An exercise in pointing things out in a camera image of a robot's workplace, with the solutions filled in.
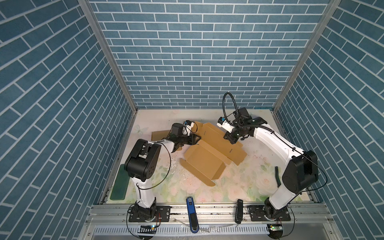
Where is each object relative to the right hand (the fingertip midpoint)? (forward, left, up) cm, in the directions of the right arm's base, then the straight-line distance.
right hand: (224, 134), depth 86 cm
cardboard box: (+6, +44, -15) cm, 47 cm away
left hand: (+3, +16, -8) cm, 18 cm away
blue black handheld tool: (-41, +15, -13) cm, 45 cm away
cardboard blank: (-9, +9, -15) cm, 20 cm away
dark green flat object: (-30, +56, -13) cm, 65 cm away
